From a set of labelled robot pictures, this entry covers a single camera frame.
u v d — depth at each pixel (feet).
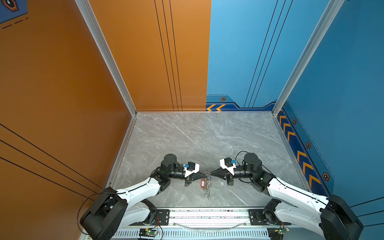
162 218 2.40
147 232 2.32
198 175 2.28
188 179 2.15
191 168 2.01
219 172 2.18
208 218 2.48
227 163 1.94
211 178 2.30
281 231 2.28
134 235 2.28
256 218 2.38
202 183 2.81
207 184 2.77
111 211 1.36
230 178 2.08
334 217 1.31
